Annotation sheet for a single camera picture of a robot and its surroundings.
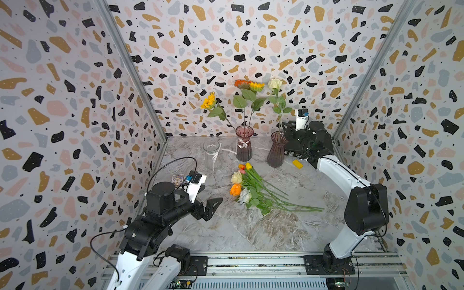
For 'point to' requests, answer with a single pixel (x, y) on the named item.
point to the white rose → (244, 196)
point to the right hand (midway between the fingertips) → (285, 121)
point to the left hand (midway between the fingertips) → (213, 192)
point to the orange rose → (235, 190)
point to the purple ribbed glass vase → (276, 156)
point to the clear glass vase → (211, 147)
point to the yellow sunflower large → (257, 102)
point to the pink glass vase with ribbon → (243, 147)
